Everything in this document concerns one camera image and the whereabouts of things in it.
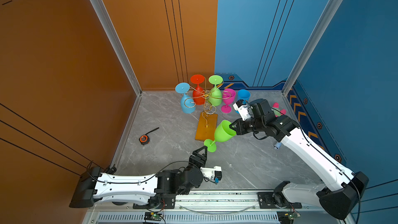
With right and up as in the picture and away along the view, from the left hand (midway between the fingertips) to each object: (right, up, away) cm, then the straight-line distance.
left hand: (202, 147), depth 71 cm
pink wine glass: (+16, +25, +26) cm, 39 cm away
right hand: (+13, +10, +2) cm, 16 cm away
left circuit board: (-23, -32, 0) cm, 39 cm away
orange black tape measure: (-35, -1, +21) cm, 40 cm away
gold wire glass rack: (+3, +24, +5) cm, 25 cm away
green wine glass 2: (+7, +24, +13) cm, 29 cm away
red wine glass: (-2, +26, +16) cm, 30 cm away
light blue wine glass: (-8, +20, +12) cm, 25 cm away
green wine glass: (+9, +8, -5) cm, 13 cm away
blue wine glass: (+28, +26, +31) cm, 49 cm away
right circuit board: (+39, -32, -1) cm, 50 cm away
